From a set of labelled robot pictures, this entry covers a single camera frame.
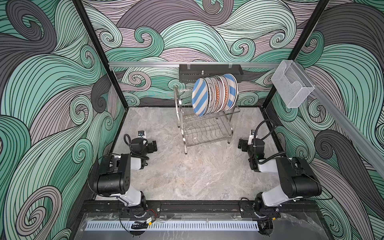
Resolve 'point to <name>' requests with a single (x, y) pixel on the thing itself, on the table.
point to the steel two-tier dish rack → (197, 130)
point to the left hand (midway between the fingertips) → (148, 140)
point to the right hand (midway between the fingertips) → (249, 138)
